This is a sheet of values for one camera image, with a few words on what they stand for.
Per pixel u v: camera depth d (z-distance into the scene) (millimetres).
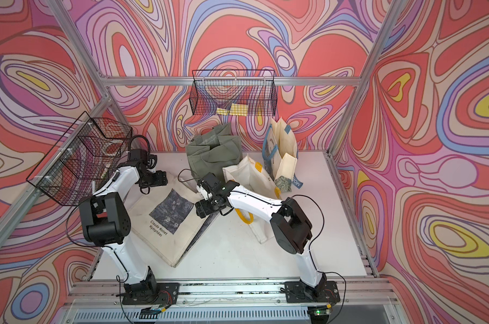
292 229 494
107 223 508
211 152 829
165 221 907
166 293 728
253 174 911
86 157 788
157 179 868
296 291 735
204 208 761
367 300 733
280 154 864
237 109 908
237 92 960
